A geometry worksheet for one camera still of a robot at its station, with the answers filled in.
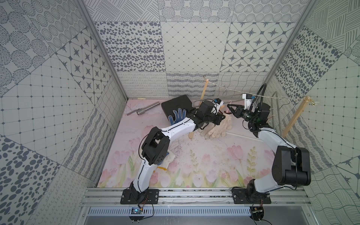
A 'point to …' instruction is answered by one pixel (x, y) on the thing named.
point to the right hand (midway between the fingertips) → (227, 106)
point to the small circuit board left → (136, 210)
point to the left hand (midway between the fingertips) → (231, 119)
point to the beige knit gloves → (210, 131)
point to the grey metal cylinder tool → (143, 110)
